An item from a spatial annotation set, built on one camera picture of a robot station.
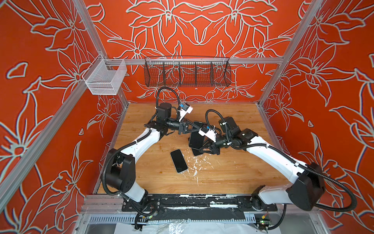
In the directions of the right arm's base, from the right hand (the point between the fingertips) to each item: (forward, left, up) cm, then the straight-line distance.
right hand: (199, 148), depth 72 cm
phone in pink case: (+6, 0, -17) cm, 18 cm away
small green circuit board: (-30, -30, -21) cm, 47 cm away
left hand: (+6, +1, +8) cm, 10 cm away
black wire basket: (+52, +5, +11) cm, 54 cm away
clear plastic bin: (+47, +60, +12) cm, 77 cm away
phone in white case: (+1, +11, -20) cm, 23 cm away
